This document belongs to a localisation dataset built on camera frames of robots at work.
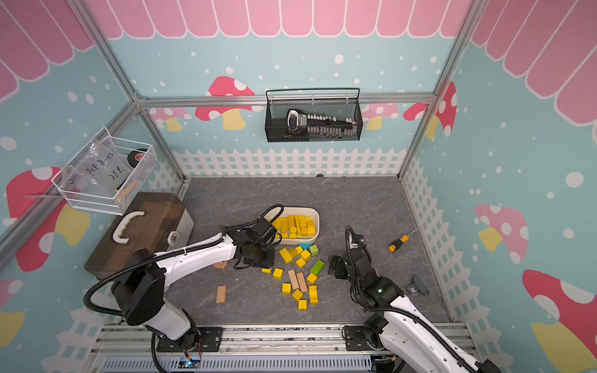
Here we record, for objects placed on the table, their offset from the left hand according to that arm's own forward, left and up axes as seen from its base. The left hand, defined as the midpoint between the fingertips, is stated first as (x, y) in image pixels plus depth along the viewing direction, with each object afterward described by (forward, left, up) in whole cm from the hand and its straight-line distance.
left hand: (268, 266), depth 84 cm
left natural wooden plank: (-4, -9, -4) cm, 11 cm away
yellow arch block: (-8, -17, -5) cm, 19 cm away
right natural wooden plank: (-4, -12, -5) cm, 14 cm away
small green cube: (+9, -17, -3) cm, 19 cm away
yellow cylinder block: (+22, -7, -3) cm, 23 cm away
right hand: (+1, -25, +5) cm, 26 cm away
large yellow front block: (-2, 0, 0) cm, 2 cm away
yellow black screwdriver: (+15, -54, -4) cm, 57 cm away
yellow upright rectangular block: (+7, -5, -5) cm, 10 cm away
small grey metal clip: (-4, -55, -4) cm, 55 cm away
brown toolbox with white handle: (+15, +47, +5) cm, 49 cm away
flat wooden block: (-9, +17, -5) cm, 20 cm away
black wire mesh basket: (+42, -2, +29) cm, 51 cm away
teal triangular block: (+11, -13, -4) cm, 17 cm away
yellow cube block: (-2, -3, -3) cm, 5 cm away
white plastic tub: (+20, -10, -3) cm, 22 cm away
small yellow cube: (+18, -16, -3) cm, 24 cm away
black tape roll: (+27, +47, +28) cm, 61 cm away
